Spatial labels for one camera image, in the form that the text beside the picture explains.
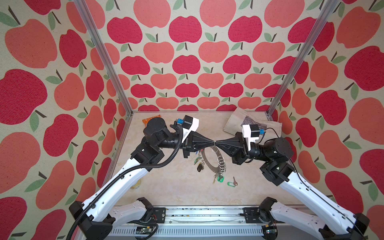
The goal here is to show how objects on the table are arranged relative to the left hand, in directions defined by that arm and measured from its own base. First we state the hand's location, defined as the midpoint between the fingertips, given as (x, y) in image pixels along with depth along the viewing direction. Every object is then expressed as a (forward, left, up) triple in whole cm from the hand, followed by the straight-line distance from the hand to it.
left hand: (213, 146), depth 50 cm
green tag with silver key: (+2, -16, -44) cm, 47 cm away
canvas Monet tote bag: (+46, -29, -35) cm, 65 cm away
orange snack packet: (+49, +42, -41) cm, 76 cm away
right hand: (+1, -3, +1) cm, 3 cm away
